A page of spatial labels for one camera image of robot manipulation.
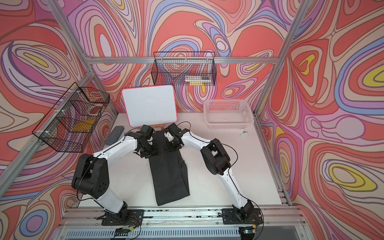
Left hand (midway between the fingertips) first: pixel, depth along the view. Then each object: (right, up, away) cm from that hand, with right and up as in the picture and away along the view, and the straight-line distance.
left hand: (158, 154), depth 90 cm
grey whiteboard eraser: (-34, +11, +14) cm, 39 cm away
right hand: (+5, 0, +7) cm, 9 cm away
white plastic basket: (+49, +27, +28) cm, 63 cm away
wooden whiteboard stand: (-2, +17, +17) cm, 24 cm away
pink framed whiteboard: (-5, +32, +13) cm, 35 cm away
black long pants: (+7, -10, -3) cm, 13 cm away
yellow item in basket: (-32, +17, -19) cm, 41 cm away
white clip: (+58, +13, +17) cm, 61 cm away
